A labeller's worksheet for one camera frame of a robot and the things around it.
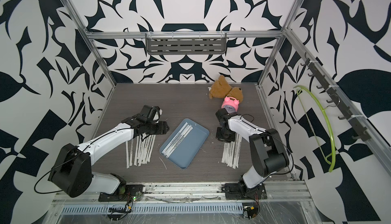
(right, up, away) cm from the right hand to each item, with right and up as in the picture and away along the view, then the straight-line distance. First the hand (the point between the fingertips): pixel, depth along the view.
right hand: (222, 137), depth 91 cm
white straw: (-28, -1, +1) cm, 28 cm away
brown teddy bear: (+1, +30, +14) cm, 33 cm away
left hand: (-33, +7, -4) cm, 34 cm away
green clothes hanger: (+35, +2, -34) cm, 49 cm away
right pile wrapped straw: (+4, -7, -4) cm, 9 cm away
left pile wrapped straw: (-45, -6, -4) cm, 46 cm away
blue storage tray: (-22, -7, -3) cm, 23 cm away
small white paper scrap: (-33, -12, -7) cm, 36 cm away
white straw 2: (-30, -5, -2) cm, 30 cm away
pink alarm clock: (+6, +19, +6) cm, 21 cm away
